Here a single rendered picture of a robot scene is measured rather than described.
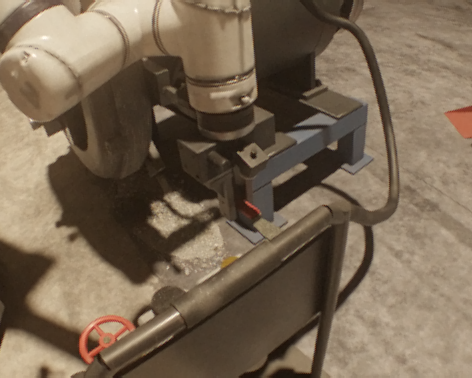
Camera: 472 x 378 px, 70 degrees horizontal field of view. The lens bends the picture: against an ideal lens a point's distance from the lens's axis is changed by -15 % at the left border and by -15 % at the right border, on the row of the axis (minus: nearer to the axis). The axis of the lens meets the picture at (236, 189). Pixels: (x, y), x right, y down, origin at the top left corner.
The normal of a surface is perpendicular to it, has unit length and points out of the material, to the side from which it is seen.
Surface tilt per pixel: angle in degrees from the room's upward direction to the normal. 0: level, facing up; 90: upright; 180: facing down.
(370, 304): 0
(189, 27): 89
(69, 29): 56
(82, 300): 0
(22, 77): 88
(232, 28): 90
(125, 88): 91
